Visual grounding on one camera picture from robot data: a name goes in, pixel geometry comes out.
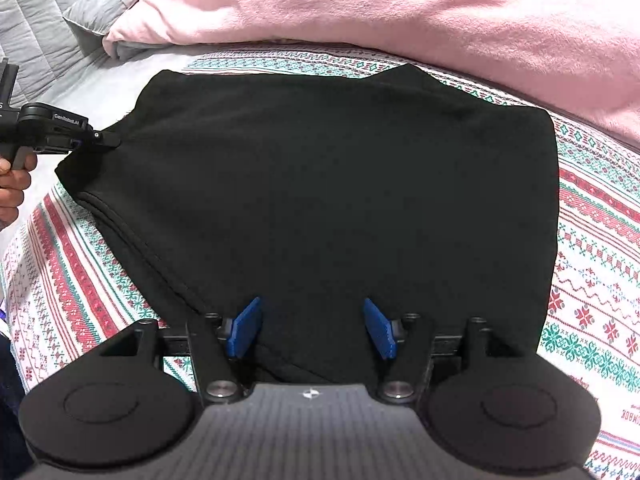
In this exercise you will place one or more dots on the grey quilt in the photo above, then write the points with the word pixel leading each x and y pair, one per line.
pixel 60 5

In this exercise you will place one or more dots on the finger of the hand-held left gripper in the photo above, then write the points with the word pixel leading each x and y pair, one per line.
pixel 102 139

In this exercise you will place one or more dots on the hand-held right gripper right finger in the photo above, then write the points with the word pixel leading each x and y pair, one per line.
pixel 379 327

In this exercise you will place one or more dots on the patterned knit-print blanket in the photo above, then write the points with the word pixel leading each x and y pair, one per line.
pixel 595 270

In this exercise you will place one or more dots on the person's left hand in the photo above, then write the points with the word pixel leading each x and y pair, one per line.
pixel 14 185

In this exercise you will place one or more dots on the pink fleece blanket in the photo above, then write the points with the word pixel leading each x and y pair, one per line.
pixel 400 15

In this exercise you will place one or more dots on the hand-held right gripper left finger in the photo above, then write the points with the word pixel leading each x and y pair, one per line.
pixel 247 327

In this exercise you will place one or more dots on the grey bed sheet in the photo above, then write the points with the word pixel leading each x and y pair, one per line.
pixel 105 82

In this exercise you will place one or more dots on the person's dark blue clothing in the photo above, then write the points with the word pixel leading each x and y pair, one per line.
pixel 10 410

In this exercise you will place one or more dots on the black pants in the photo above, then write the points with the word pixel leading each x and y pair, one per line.
pixel 320 200

